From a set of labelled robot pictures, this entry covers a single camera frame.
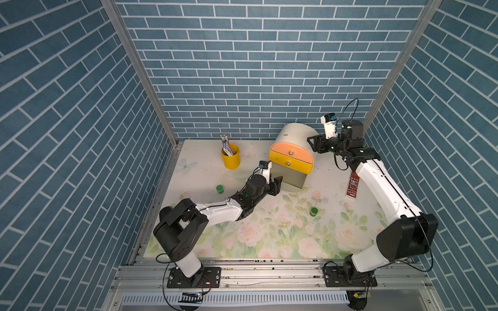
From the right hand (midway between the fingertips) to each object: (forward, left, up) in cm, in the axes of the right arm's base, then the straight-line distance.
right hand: (315, 137), depth 81 cm
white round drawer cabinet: (+8, +7, -6) cm, 12 cm away
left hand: (-12, +13, -14) cm, 22 cm away
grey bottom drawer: (-5, +8, -21) cm, 24 cm away
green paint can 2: (-20, -3, -28) cm, 35 cm away
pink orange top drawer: (0, +8, -9) cm, 12 cm away
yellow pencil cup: (+3, +39, -23) cm, 46 cm away
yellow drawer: (-1, +9, -16) cm, 19 cm away
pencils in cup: (+3, +40, -12) cm, 42 cm away
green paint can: (-12, +43, -27) cm, 52 cm away
